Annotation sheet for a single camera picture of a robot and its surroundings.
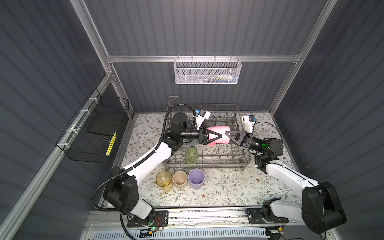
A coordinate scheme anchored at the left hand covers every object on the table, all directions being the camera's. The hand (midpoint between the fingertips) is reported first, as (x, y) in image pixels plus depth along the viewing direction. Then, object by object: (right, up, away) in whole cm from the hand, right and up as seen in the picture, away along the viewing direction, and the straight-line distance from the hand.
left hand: (219, 133), depth 67 cm
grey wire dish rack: (+4, -16, +26) cm, 30 cm away
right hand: (+3, -2, -4) cm, 5 cm away
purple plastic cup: (-10, -25, +15) cm, 30 cm away
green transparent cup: (-13, -13, +20) cm, 28 cm away
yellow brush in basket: (-51, -6, +2) cm, 51 cm away
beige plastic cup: (-20, -26, +16) cm, 36 cm away
